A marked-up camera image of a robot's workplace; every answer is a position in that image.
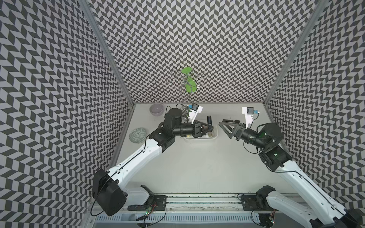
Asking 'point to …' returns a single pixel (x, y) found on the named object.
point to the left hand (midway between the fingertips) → (211, 129)
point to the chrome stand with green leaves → (187, 82)
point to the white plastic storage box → (212, 136)
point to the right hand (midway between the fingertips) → (221, 125)
